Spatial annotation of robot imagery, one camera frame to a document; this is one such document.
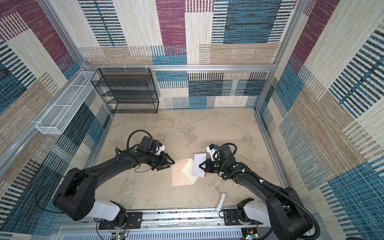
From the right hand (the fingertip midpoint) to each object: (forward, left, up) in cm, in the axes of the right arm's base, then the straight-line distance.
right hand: (200, 168), depth 82 cm
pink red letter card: (+6, 0, -1) cm, 6 cm away
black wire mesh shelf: (+55, +49, +11) cm, 75 cm away
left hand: (+3, +14, +2) cm, 15 cm away
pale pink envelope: (+1, +10, -8) cm, 13 cm away
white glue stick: (-16, -10, -7) cm, 20 cm away
